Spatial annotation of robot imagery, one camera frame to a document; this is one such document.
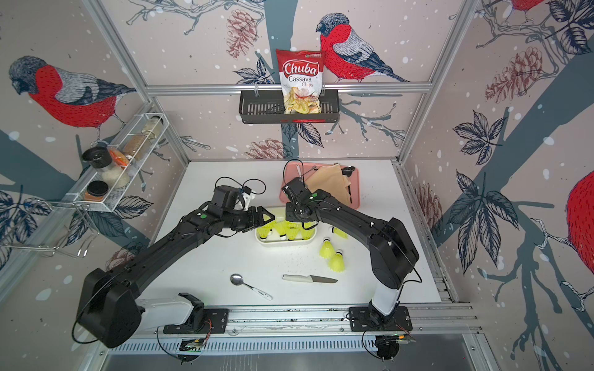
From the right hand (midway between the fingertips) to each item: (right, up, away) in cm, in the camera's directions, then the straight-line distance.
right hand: (290, 214), depth 87 cm
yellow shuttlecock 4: (+14, 0, -31) cm, 34 cm away
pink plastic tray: (0, +18, +31) cm, 36 cm away
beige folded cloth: (+19, +13, +25) cm, 34 cm away
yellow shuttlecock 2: (0, -7, +6) cm, 9 cm away
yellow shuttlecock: (-4, -6, +3) cm, 8 cm away
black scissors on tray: (+27, +17, +27) cm, 42 cm away
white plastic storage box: (-7, -11, +4) cm, 14 cm away
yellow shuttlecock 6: (+18, -18, -1) cm, 25 cm away
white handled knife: (+7, -23, -5) cm, 24 cm away
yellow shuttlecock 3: (+6, -8, +1) cm, 10 cm away
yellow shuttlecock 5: (+14, -15, +3) cm, 21 cm away
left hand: (-6, +1, -8) cm, 10 cm away
